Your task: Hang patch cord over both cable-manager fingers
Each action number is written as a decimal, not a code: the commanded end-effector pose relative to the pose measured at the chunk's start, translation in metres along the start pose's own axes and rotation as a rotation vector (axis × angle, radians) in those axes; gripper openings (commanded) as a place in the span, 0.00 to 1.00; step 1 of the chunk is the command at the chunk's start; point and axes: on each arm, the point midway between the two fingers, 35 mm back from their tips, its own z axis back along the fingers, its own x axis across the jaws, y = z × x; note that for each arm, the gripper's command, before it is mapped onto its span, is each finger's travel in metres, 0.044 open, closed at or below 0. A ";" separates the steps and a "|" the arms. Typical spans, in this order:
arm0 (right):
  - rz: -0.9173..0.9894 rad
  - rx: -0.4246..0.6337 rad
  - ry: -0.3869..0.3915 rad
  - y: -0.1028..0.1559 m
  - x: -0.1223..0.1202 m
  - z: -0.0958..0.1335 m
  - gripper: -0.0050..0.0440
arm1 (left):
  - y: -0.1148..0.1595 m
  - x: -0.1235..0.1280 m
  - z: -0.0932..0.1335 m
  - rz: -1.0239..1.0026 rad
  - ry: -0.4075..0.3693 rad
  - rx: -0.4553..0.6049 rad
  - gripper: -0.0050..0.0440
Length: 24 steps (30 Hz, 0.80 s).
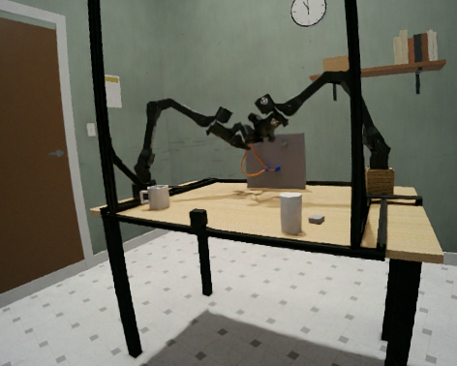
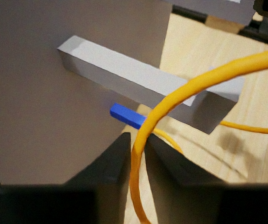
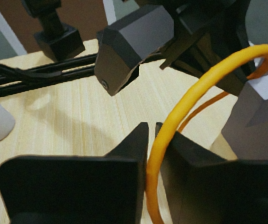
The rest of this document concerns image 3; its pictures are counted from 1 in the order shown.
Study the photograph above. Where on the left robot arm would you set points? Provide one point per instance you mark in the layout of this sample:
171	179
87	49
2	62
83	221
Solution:
47	17

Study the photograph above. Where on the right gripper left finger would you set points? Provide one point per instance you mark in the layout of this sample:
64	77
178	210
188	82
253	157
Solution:
75	184

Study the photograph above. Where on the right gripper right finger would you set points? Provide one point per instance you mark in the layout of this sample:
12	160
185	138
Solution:
201	187

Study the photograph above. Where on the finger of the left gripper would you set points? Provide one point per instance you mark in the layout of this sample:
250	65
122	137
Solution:
235	33
204	49

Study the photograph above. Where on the orange cable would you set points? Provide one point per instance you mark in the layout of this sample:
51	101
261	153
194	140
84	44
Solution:
184	106

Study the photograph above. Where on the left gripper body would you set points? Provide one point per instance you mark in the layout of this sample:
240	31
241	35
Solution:
140	34

